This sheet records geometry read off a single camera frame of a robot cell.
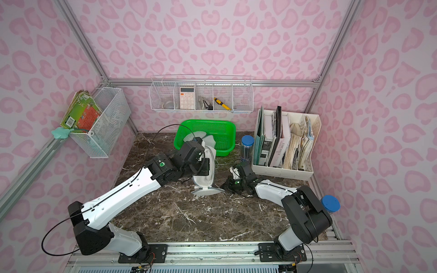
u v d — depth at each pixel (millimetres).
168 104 935
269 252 725
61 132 627
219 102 980
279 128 800
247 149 906
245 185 692
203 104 1000
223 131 1160
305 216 441
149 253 675
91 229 400
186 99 949
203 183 782
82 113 722
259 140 776
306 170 977
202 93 1014
